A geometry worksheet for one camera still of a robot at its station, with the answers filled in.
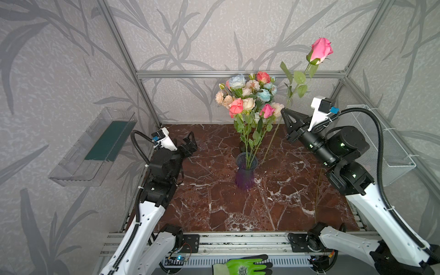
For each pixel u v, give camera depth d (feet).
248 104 2.28
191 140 2.15
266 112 2.18
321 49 1.31
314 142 1.49
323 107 1.39
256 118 2.37
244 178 2.79
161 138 1.84
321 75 3.18
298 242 2.43
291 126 1.62
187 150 1.97
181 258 2.31
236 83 2.40
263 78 2.83
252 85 2.66
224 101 2.65
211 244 2.47
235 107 2.15
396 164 1.93
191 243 2.42
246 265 2.22
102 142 2.27
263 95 2.71
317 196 2.90
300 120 1.52
